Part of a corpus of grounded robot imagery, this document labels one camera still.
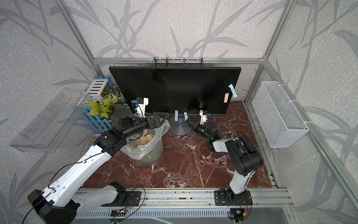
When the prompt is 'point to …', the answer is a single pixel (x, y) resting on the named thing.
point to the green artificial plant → (103, 106)
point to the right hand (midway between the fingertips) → (186, 120)
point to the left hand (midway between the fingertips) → (165, 116)
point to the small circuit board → (117, 213)
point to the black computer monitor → (189, 89)
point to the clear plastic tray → (46, 132)
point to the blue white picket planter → (99, 124)
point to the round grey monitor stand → (180, 128)
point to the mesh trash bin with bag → (146, 146)
